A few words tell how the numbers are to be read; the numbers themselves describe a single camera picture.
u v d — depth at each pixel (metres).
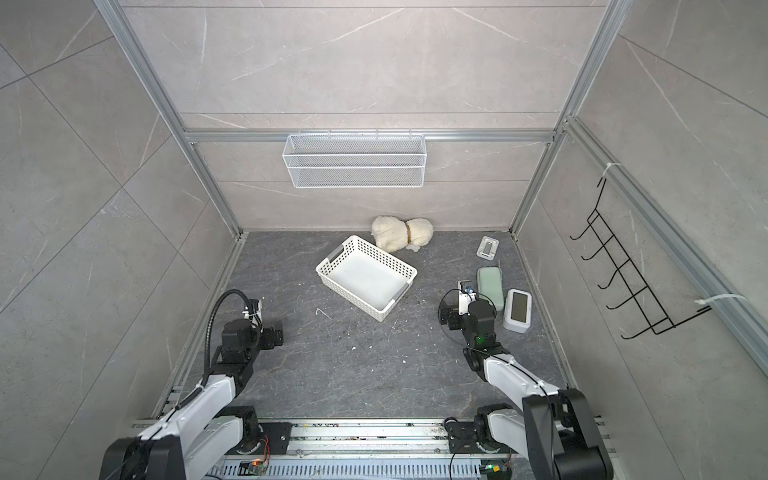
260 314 0.77
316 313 0.98
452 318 0.78
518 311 0.93
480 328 0.66
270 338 0.79
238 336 0.66
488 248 1.14
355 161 1.01
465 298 0.77
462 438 0.73
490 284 1.01
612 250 0.72
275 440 0.75
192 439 0.49
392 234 1.07
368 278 1.06
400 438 0.75
